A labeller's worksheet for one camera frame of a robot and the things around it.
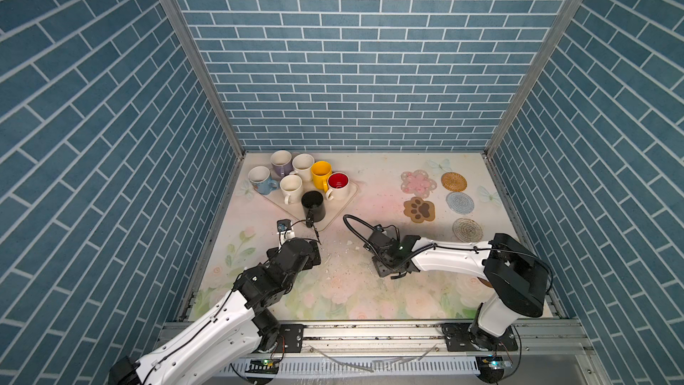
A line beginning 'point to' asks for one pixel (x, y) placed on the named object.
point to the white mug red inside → (337, 186)
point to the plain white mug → (291, 186)
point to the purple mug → (281, 161)
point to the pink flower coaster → (418, 183)
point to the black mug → (313, 207)
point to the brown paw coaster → (419, 210)
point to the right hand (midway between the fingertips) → (386, 262)
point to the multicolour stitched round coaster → (468, 230)
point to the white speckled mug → (303, 163)
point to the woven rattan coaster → (453, 182)
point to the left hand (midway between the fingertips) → (311, 247)
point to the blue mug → (260, 178)
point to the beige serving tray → (332, 208)
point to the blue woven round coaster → (460, 203)
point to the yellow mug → (320, 170)
